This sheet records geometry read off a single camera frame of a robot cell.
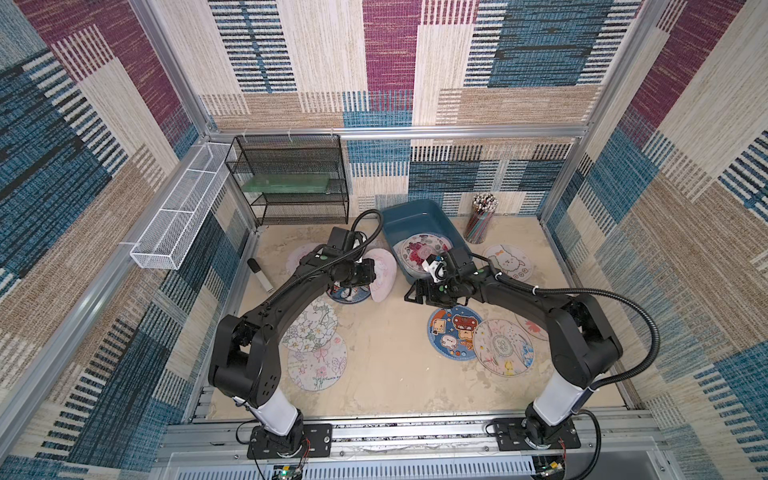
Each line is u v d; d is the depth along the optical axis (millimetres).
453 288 716
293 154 1019
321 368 849
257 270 1013
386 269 932
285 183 940
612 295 465
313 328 917
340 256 610
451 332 915
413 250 1085
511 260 1083
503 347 888
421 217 1198
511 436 729
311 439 732
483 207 998
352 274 743
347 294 987
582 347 470
